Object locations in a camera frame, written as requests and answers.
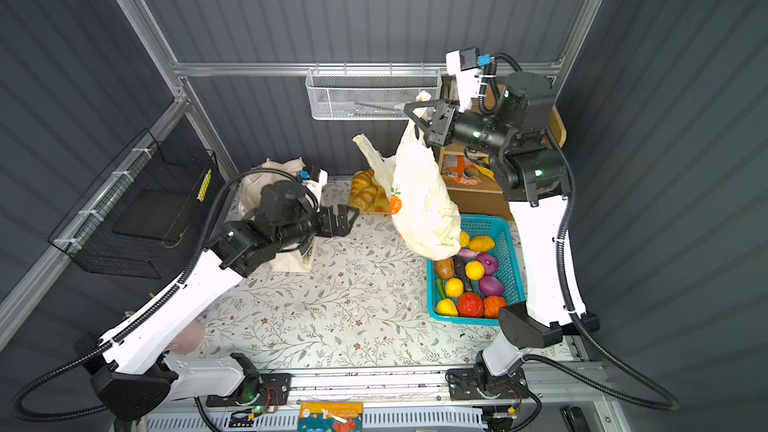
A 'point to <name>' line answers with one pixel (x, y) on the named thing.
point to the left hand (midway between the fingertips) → (344, 208)
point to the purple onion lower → (490, 286)
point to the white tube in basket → (381, 108)
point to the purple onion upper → (490, 263)
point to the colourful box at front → (330, 417)
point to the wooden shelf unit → (488, 201)
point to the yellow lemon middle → (474, 270)
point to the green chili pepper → (440, 288)
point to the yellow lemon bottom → (446, 307)
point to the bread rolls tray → (367, 194)
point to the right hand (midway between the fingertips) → (406, 114)
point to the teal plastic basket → (508, 272)
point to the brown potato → (445, 268)
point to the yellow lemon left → (454, 287)
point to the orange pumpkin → (491, 306)
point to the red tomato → (470, 304)
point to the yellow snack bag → (485, 171)
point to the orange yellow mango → (481, 244)
